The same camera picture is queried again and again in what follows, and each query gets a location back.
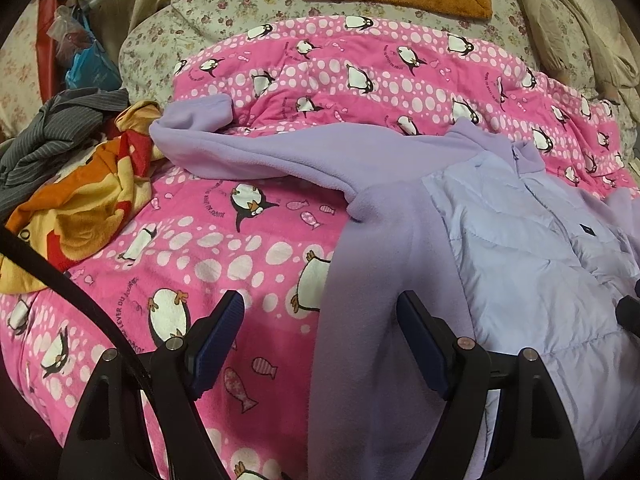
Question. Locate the floral beige bed sheet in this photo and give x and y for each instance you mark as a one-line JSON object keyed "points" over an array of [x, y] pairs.
{"points": [[282, 65]]}

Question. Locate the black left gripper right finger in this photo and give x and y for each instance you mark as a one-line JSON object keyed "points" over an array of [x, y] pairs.
{"points": [[532, 437]]}

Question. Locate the orange yellow cartoon blanket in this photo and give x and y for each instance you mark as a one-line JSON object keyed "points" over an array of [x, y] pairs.
{"points": [[73, 218]]}

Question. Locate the blue plastic bag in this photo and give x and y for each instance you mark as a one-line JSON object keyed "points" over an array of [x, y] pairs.
{"points": [[92, 67]]}

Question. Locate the beige garment on bed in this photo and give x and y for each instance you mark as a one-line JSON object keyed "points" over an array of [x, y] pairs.
{"points": [[587, 45]]}

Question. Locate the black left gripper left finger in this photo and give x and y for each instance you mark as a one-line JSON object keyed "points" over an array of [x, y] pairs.
{"points": [[108, 437]]}

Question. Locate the grey striped garment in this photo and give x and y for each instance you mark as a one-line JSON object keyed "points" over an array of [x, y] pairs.
{"points": [[61, 126]]}

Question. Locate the lavender fleece puffer jacket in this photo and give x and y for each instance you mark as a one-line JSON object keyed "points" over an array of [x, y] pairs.
{"points": [[474, 225]]}

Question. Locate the pink penguin print quilt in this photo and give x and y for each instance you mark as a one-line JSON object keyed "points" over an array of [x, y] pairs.
{"points": [[271, 241]]}

